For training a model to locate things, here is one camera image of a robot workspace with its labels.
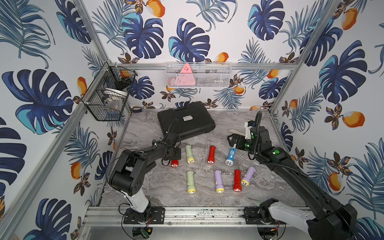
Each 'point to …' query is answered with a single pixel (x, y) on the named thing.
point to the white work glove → (236, 131)
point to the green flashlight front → (191, 189)
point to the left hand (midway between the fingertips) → (175, 153)
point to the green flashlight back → (190, 159)
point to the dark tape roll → (137, 109)
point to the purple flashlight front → (219, 186)
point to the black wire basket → (108, 95)
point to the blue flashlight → (231, 157)
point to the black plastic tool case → (188, 121)
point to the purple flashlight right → (245, 181)
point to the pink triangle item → (185, 77)
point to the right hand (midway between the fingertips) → (235, 137)
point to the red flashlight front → (237, 186)
